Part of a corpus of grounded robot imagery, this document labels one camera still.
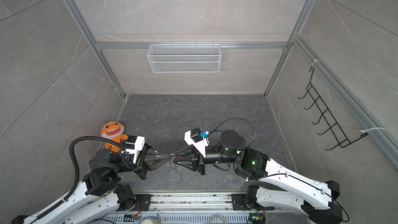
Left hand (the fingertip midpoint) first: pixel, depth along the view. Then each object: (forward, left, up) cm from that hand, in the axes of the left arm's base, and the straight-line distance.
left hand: (169, 155), depth 49 cm
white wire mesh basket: (+70, -1, -9) cm, 70 cm away
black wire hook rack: (+12, -66, -7) cm, 67 cm away
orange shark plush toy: (+29, +41, -32) cm, 59 cm away
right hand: (0, -2, -1) cm, 3 cm away
